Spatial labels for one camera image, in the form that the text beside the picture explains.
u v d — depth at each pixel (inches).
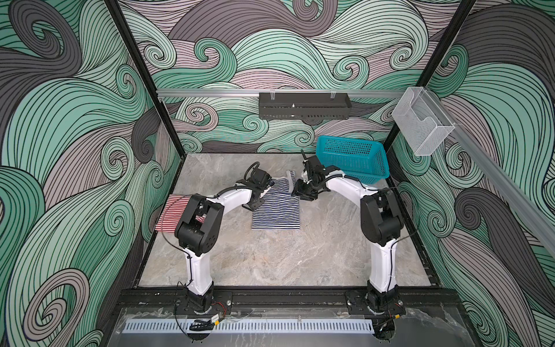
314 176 29.8
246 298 29.9
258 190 28.1
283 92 37.0
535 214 20.4
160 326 27.5
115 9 27.6
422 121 31.1
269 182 32.9
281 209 39.2
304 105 37.6
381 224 21.0
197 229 19.8
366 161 46.4
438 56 32.1
